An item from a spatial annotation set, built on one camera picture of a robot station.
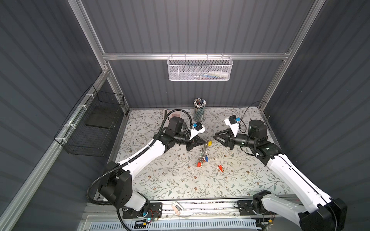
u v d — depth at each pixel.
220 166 0.89
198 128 0.64
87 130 0.71
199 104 0.99
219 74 0.86
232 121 0.61
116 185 0.42
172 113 0.66
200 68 1.24
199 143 0.73
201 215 0.73
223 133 0.67
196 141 0.68
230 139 0.61
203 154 0.89
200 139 0.72
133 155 0.48
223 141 0.65
